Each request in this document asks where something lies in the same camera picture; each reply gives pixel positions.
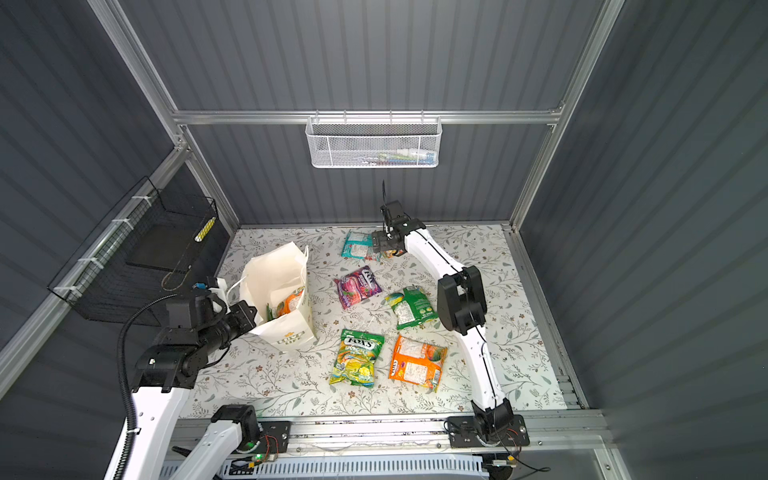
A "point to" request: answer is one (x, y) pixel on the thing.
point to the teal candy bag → (359, 245)
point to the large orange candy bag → (418, 363)
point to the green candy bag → (411, 308)
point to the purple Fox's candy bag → (356, 286)
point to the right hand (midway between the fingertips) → (392, 241)
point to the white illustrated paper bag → (274, 285)
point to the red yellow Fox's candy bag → (391, 253)
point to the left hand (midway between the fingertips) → (255, 309)
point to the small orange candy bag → (290, 303)
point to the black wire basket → (152, 247)
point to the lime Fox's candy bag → (356, 358)
